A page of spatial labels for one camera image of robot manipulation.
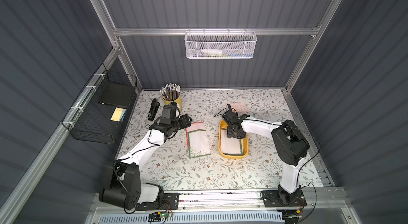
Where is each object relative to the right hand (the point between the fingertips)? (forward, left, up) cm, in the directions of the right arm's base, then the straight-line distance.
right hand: (233, 135), depth 96 cm
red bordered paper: (-7, +3, 0) cm, 7 cm away
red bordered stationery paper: (+6, +24, +1) cm, 25 cm away
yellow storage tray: (+3, +7, +6) cm, 10 cm away
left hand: (+1, +26, +14) cm, 30 cm away
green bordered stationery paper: (-6, +21, 0) cm, 22 cm away
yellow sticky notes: (-3, +58, +26) cm, 63 cm away
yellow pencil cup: (+15, +33, +14) cm, 39 cm away
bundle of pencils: (+21, +38, +17) cm, 47 cm away
